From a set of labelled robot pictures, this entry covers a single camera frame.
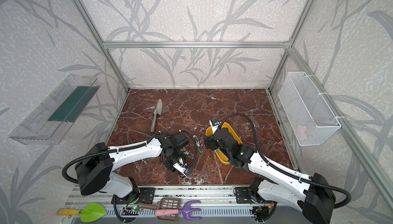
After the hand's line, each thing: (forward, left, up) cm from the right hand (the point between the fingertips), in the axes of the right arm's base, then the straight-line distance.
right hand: (211, 128), depth 79 cm
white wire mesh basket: (-4, -40, +17) cm, 44 cm away
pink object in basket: (-4, -43, +4) cm, 44 cm away
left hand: (-12, +15, -13) cm, 23 cm away
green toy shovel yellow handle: (-35, +55, -14) cm, 67 cm away
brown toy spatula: (-31, +22, -17) cm, 42 cm away
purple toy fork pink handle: (-35, +12, -13) cm, 39 cm away
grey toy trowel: (+22, +36, -15) cm, 45 cm away
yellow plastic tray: (+6, 0, -16) cm, 17 cm away
